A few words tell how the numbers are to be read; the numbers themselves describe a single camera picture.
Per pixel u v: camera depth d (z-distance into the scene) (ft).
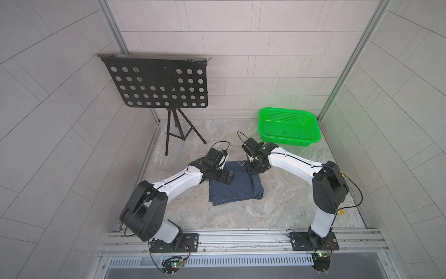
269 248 2.32
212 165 2.18
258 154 2.06
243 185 2.87
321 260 2.16
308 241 2.09
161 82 2.31
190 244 2.33
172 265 2.12
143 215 1.36
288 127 3.71
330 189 1.52
